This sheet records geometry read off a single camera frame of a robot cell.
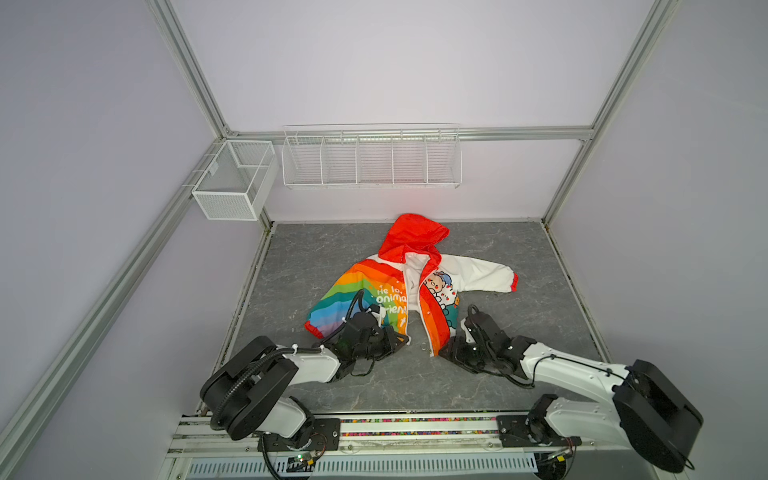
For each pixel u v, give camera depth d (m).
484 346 0.67
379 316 0.82
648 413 0.42
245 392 0.43
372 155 0.98
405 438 0.74
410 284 0.99
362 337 0.70
